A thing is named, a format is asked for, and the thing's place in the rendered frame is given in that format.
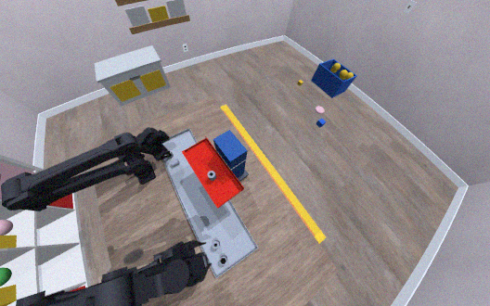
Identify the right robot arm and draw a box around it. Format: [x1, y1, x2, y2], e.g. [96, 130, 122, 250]
[16, 241, 209, 306]

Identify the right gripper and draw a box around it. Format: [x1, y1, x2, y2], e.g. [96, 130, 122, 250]
[172, 240, 212, 287]

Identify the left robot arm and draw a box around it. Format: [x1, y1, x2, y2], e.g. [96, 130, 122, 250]
[1, 127, 170, 211]

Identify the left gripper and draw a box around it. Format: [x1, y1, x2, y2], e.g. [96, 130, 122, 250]
[147, 144, 172, 161]

